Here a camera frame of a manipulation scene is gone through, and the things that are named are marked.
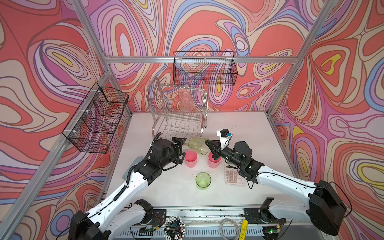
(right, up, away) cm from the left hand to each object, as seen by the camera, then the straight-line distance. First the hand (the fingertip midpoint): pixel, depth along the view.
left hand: (190, 143), depth 73 cm
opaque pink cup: (0, -11, +17) cm, 20 cm away
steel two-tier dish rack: (-12, +21, +50) cm, 55 cm away
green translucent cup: (+5, -1, 0) cm, 5 cm away
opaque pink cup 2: (+13, -12, +9) cm, 20 cm away
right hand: (+8, -1, +2) cm, 9 cm away
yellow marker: (+25, -41, -5) cm, 48 cm away
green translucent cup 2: (+7, -23, +11) cm, 26 cm away
